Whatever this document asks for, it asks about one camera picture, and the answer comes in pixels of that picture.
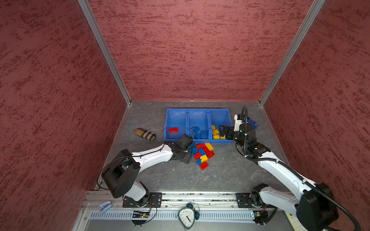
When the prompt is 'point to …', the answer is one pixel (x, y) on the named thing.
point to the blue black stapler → (254, 125)
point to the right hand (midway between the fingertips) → (224, 129)
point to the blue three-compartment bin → (202, 124)
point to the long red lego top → (204, 146)
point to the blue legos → (198, 135)
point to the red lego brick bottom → (204, 165)
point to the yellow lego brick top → (209, 146)
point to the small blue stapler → (104, 206)
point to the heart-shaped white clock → (187, 215)
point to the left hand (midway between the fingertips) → (184, 158)
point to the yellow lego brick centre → (204, 158)
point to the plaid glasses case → (145, 134)
